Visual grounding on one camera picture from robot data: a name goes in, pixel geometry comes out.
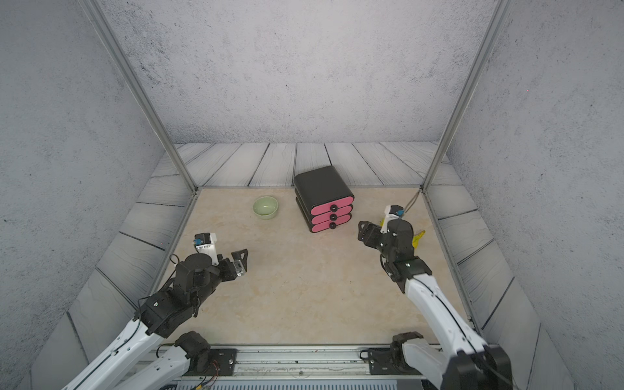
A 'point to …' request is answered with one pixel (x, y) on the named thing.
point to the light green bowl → (265, 207)
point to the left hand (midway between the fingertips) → (240, 254)
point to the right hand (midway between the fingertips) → (369, 225)
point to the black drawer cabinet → (318, 188)
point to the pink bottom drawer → (341, 220)
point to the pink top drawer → (322, 208)
